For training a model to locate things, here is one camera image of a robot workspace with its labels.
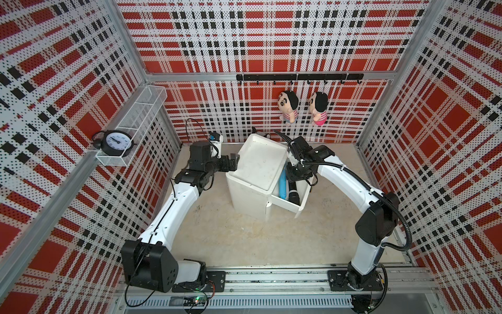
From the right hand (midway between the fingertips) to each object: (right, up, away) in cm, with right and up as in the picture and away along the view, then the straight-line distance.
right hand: (294, 176), depth 84 cm
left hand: (-27, +9, -3) cm, 29 cm away
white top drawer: (+1, -6, -4) cm, 7 cm away
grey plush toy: (-19, +22, +15) cm, 32 cm away
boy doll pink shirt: (+15, +36, +13) cm, 41 cm away
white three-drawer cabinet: (-17, -3, -11) cm, 20 cm away
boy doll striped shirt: (-2, +34, +7) cm, 35 cm away
